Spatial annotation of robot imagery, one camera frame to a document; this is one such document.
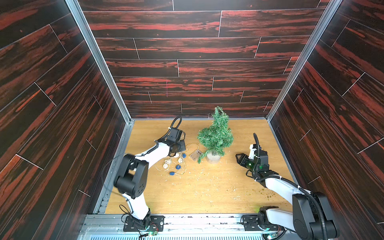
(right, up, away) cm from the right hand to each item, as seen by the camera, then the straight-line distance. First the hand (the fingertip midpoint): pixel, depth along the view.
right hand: (241, 155), depth 91 cm
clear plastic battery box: (-29, -1, +7) cm, 29 cm away
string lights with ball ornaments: (-41, -7, +2) cm, 42 cm away
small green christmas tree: (-19, +11, -16) cm, 27 cm away
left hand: (-36, +5, +4) cm, 37 cm away
